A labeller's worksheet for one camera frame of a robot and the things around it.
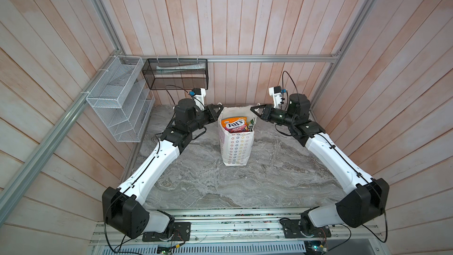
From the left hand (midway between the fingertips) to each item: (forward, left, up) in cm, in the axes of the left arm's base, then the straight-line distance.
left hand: (224, 110), depth 71 cm
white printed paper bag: (-8, -6, -17) cm, 20 cm away
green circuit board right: (-44, -37, -36) cm, 68 cm away
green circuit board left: (-45, +25, -37) cm, 63 cm away
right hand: (+1, -11, -1) cm, 11 cm away
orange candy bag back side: (+3, -6, -13) cm, 15 cm away
